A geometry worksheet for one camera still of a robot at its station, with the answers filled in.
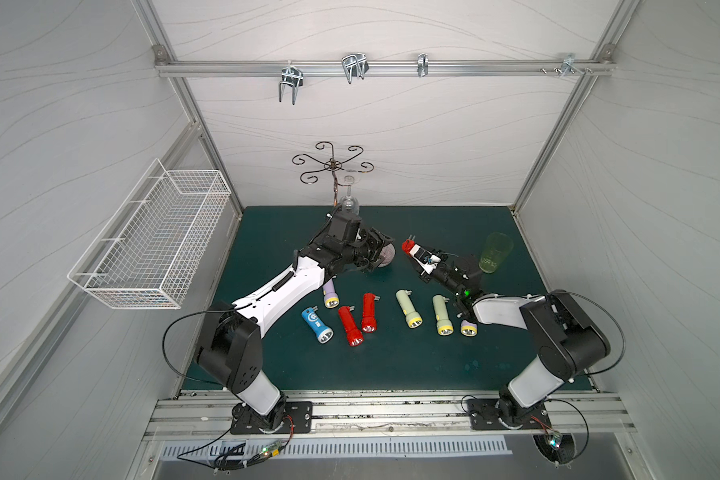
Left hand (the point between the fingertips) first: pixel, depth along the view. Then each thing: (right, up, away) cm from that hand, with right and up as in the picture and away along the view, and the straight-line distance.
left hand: (396, 246), depth 79 cm
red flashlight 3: (+4, 0, +5) cm, 6 cm away
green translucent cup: (+35, -1, +19) cm, 40 cm away
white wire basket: (-60, -1, -10) cm, 61 cm away
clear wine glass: (-13, +13, +11) cm, 21 cm away
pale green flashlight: (+6, -22, +9) cm, 25 cm away
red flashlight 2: (-7, -22, +10) cm, 25 cm away
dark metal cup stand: (-18, +24, +12) cm, 33 cm away
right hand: (+6, 0, +8) cm, 11 cm away
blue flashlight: (-21, -25, +5) cm, 33 cm away
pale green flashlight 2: (+15, -23, +7) cm, 29 cm away
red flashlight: (-11, -26, +7) cm, 30 cm away
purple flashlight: (-19, -17, +12) cm, 28 cm away
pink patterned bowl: (0, -3, +25) cm, 26 cm away
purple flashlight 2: (+22, -25, +8) cm, 34 cm away
